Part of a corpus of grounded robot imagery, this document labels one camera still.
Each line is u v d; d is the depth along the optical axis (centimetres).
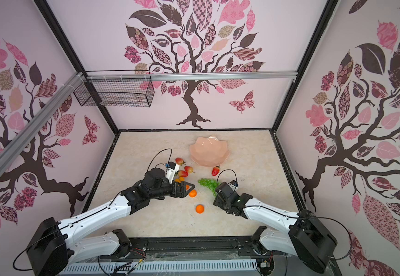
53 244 38
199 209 83
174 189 67
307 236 41
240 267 70
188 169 97
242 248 74
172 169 71
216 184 92
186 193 69
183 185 68
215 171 97
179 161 99
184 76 93
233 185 79
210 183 90
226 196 65
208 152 107
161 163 71
